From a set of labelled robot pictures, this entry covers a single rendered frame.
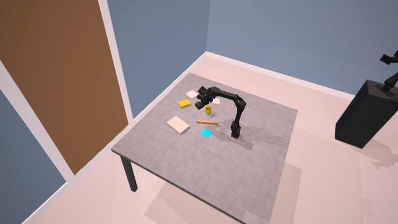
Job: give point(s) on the yellow rectangular block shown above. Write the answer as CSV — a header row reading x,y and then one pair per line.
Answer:
x,y
184,104

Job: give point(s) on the yellow translucent cup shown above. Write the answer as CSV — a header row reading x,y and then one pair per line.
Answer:
x,y
208,110

